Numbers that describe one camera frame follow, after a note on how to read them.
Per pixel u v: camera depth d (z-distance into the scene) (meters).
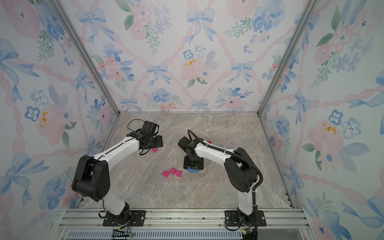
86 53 0.86
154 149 0.98
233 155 0.50
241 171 0.49
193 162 0.75
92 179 0.46
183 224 0.73
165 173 0.88
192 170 0.86
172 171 0.88
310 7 0.69
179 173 0.88
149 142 0.73
